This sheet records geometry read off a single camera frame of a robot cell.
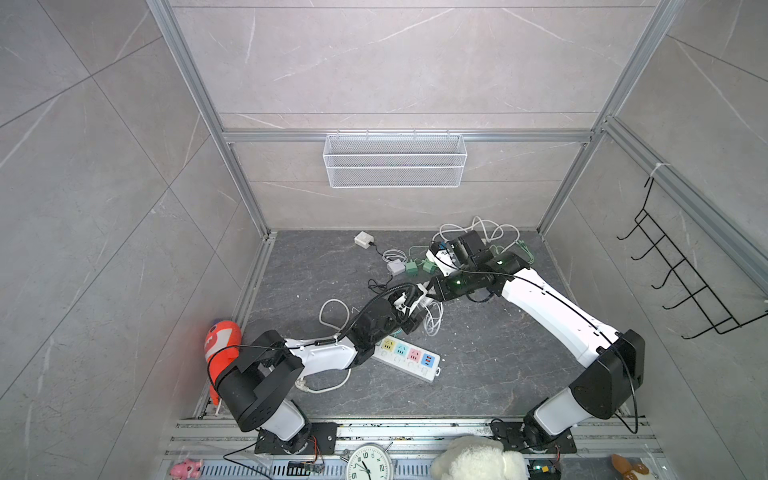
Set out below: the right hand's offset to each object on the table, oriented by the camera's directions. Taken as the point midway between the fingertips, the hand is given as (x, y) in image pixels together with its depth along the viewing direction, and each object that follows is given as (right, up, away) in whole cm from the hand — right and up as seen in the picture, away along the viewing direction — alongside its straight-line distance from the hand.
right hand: (429, 289), depth 80 cm
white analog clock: (-15, -38, -12) cm, 43 cm away
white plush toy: (+6, -29, -25) cm, 39 cm away
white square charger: (-21, +15, +35) cm, 43 cm away
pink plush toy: (-57, -40, -12) cm, 71 cm away
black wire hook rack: (+56, -4, -21) cm, 60 cm away
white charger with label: (-9, +5, +27) cm, 29 cm away
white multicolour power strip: (-4, -21, +4) cm, 22 cm away
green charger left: (-3, +5, +25) cm, 26 cm away
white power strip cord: (-35, -27, +1) cm, 44 cm away
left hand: (-1, -1, +1) cm, 2 cm away
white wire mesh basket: (-9, +42, +21) cm, 47 cm away
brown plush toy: (+45, -41, -10) cm, 61 cm away
